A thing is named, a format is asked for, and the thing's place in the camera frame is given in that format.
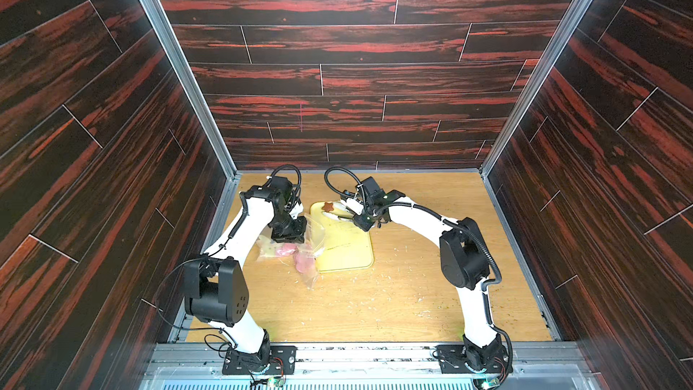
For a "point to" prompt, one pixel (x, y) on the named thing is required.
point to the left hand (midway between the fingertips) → (305, 239)
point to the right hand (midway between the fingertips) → (365, 214)
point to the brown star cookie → (328, 207)
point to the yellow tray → (347, 246)
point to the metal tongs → (346, 213)
